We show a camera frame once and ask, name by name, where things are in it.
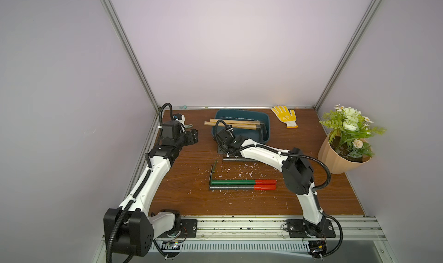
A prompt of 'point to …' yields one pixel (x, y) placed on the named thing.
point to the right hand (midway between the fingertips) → (221, 145)
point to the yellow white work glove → (289, 117)
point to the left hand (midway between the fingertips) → (193, 130)
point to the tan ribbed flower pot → (329, 158)
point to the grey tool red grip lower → (256, 187)
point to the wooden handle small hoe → (258, 123)
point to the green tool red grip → (216, 181)
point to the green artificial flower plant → (349, 130)
